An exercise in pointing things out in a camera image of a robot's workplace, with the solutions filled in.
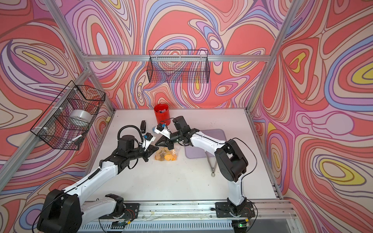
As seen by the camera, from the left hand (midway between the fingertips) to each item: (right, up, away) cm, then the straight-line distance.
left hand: (158, 148), depth 82 cm
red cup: (-2, +21, +24) cm, 32 cm away
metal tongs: (+33, -13, +6) cm, 36 cm away
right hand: (0, +1, -1) cm, 1 cm away
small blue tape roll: (-8, +11, +25) cm, 28 cm away
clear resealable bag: (+1, -5, +10) cm, 11 cm away
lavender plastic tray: (+20, -5, +12) cm, 24 cm away
